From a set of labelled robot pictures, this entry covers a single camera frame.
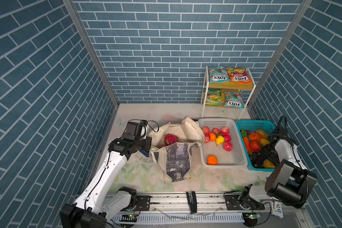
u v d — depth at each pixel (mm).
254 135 942
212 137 937
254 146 889
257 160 848
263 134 943
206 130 973
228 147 893
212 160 844
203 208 735
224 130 987
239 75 887
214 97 996
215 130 990
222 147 942
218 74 886
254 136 937
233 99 985
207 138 937
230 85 871
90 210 374
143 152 912
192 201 737
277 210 708
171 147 695
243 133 985
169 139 890
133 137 564
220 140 937
